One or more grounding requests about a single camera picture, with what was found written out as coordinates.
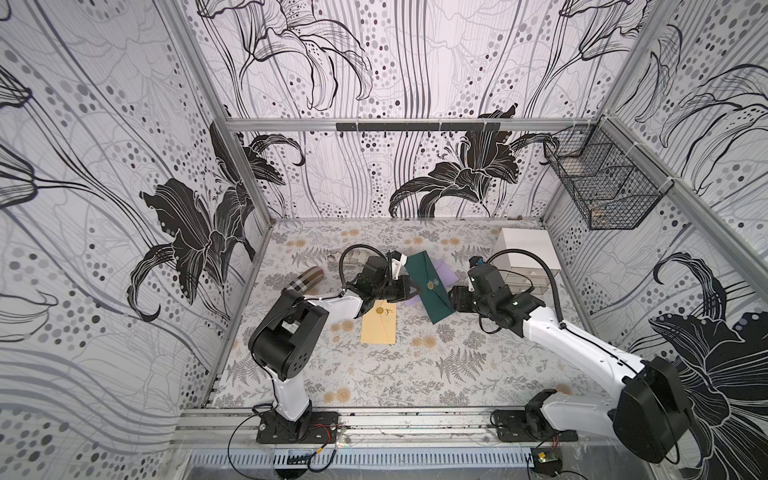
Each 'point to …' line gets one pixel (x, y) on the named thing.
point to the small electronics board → (547, 461)
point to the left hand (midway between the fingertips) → (423, 292)
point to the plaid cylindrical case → (305, 280)
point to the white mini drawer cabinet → (521, 272)
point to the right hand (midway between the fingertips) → (459, 291)
